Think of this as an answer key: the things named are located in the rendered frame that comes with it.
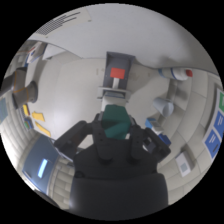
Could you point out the white sign with blue frame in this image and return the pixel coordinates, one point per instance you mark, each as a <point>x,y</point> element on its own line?
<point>34,51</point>

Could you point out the blue and white box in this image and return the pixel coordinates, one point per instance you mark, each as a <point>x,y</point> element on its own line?
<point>154,124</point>

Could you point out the yellow sponge with red stripe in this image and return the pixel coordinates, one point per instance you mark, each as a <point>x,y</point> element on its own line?
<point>26,109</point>

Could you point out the green spray bottle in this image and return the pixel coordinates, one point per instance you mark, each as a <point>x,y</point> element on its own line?
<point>116,122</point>

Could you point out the white riser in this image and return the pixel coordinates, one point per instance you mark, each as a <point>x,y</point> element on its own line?
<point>114,96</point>

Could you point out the white ceiling vent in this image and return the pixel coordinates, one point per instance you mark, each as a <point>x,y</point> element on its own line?
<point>58,23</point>

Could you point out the teal wall notice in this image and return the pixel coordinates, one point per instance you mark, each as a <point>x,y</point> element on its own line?
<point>3,109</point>

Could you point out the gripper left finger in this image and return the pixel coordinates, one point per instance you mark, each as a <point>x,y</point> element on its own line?
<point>74,138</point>

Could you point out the blue door with window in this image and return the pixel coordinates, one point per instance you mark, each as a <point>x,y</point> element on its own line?
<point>39,159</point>

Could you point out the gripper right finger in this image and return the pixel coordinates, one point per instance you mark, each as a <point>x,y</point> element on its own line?
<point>152,141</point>

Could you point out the white bottle with red cap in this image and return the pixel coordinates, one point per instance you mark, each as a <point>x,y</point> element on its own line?
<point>174,72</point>

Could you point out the yellow glove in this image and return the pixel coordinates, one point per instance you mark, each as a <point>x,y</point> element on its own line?
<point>39,115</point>
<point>42,129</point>

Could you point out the blue tray with green pad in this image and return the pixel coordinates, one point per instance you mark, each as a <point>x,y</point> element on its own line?
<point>28,123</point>

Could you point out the blue and green wall poster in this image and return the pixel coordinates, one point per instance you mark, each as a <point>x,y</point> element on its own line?
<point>215,122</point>

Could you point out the white wall dispenser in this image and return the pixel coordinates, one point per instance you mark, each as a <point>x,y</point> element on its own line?
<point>184,165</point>

